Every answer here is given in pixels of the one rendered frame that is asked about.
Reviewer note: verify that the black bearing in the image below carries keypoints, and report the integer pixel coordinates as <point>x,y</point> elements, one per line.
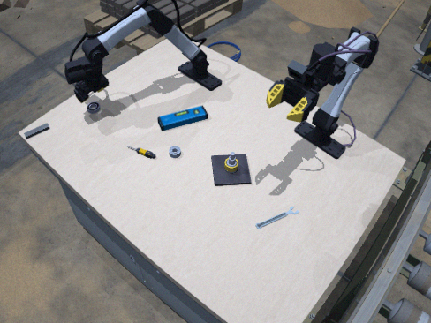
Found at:
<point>93,104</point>

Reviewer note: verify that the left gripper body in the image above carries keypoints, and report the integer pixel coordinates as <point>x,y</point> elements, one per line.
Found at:
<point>293,92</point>

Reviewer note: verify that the blue spirit level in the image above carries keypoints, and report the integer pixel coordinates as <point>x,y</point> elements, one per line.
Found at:
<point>183,117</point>

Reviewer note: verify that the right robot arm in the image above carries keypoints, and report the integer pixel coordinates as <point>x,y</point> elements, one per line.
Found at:
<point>98,47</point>

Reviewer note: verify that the light blue spanner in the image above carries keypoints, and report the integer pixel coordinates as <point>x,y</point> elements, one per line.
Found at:
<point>275,218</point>

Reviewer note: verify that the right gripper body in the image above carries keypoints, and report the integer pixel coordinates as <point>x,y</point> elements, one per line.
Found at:
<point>88,86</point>

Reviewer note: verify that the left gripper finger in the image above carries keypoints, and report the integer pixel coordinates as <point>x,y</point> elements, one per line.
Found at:
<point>277,92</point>
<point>297,115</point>

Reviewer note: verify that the blue coiled hose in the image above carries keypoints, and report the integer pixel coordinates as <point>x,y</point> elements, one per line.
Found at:
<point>238,54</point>

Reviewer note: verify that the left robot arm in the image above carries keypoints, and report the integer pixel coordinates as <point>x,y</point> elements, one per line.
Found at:
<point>327,116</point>

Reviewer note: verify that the grey metal workbench cabinet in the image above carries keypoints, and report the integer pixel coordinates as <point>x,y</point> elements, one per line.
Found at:
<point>165,289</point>

